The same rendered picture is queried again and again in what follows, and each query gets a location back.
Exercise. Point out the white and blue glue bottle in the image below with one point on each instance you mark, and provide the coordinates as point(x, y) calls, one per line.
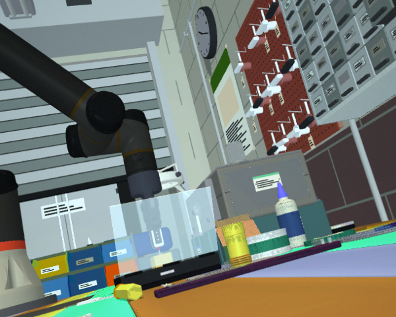
point(288, 221)

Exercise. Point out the black flat box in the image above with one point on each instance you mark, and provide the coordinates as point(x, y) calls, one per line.
point(342, 226)

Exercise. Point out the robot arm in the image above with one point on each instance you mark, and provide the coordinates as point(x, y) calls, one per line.
point(36, 66)

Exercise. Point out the green mat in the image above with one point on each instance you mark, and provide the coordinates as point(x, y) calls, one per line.
point(95, 305)

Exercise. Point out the grey mesh cylinder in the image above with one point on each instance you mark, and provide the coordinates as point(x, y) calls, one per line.
point(234, 152)

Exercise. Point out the orange mat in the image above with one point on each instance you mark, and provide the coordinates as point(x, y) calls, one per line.
point(283, 297)

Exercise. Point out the orange storage bin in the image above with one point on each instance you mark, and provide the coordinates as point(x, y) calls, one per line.
point(110, 275)

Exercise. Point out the blue storage bin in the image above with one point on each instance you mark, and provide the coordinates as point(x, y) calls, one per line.
point(56, 286)
point(85, 259)
point(113, 252)
point(87, 282)

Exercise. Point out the yellow storage bin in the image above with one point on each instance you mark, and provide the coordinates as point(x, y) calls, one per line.
point(51, 267)

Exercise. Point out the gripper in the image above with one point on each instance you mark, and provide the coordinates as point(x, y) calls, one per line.
point(144, 185)

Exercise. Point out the black wall clock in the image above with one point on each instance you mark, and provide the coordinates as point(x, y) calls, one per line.
point(204, 31)

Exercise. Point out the green and white tin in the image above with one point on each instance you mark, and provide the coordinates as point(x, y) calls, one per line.
point(269, 244)

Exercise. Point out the black base tray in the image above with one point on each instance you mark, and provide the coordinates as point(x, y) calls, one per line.
point(184, 265)

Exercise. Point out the grey overhead box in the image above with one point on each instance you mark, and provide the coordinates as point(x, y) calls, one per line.
point(85, 26)

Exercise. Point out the red pegboard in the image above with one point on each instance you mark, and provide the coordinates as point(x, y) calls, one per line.
point(267, 59)

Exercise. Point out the teal box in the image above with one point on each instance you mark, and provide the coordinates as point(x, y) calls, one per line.
point(316, 221)

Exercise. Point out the orange box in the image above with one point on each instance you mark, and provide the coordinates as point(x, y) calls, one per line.
point(250, 224)

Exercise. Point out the blue lock body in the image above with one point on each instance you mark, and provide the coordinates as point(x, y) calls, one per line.
point(142, 242)

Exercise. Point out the grey metal box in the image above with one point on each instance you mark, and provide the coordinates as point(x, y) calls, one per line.
point(244, 188)

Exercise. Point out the grey cupboard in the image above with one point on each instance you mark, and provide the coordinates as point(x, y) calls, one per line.
point(85, 224)

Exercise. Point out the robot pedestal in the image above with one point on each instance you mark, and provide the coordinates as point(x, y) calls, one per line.
point(6, 274)

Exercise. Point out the green flat plate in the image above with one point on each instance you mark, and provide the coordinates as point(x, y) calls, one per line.
point(318, 240)

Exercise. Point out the grey roller shutter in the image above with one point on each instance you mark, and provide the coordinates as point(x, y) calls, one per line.
point(36, 132)

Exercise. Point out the yellow ribbed bottle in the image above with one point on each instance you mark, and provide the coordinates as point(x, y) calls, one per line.
point(236, 244)

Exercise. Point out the lavender mat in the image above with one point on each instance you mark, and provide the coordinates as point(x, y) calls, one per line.
point(349, 259)

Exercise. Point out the grey drawer cabinet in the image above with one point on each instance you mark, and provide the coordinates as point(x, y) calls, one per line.
point(343, 56)

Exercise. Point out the green and beige poster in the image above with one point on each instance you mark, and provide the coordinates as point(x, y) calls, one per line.
point(231, 99)

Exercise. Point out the white desk lamp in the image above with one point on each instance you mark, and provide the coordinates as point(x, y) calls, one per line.
point(170, 178)

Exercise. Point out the grey wall pipe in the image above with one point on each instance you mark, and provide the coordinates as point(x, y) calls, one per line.
point(204, 82)

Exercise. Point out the purple bar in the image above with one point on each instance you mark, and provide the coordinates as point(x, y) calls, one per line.
point(250, 265)

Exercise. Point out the clear plastic shield panel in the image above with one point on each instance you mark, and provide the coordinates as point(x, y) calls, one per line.
point(125, 224)

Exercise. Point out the beige block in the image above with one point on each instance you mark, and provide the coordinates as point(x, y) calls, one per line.
point(161, 261)

